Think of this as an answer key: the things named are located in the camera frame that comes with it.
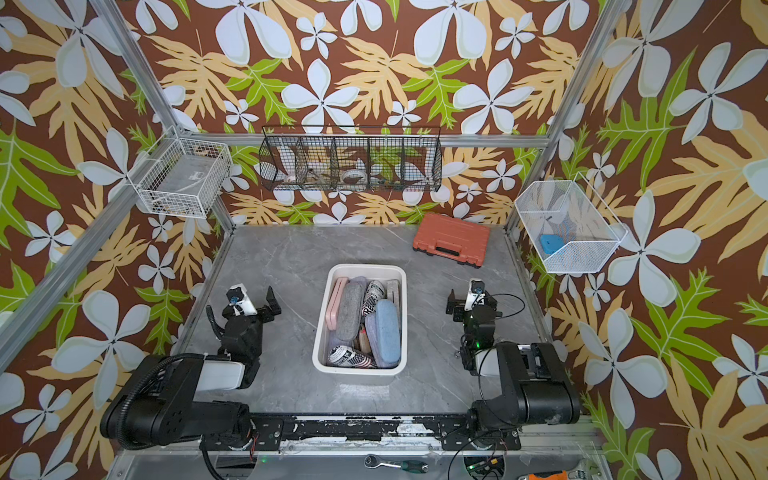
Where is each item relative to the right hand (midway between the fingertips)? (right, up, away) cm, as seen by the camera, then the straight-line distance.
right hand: (468, 290), depth 91 cm
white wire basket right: (+27, +19, -7) cm, 34 cm away
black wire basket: (-37, +43, +6) cm, 57 cm away
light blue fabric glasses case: (-25, -8, -17) cm, 32 cm away
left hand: (-64, +1, -4) cm, 64 cm away
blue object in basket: (+19, +14, -11) cm, 26 cm away
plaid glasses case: (-31, -12, -13) cm, 36 cm away
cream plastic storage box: (-32, -7, -14) cm, 36 cm away
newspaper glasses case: (-29, 0, -6) cm, 29 cm away
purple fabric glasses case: (-29, -7, -16) cm, 34 cm away
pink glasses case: (-40, -5, -14) cm, 43 cm away
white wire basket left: (-85, +34, -6) cm, 91 cm away
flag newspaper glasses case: (-35, -14, -20) cm, 43 cm away
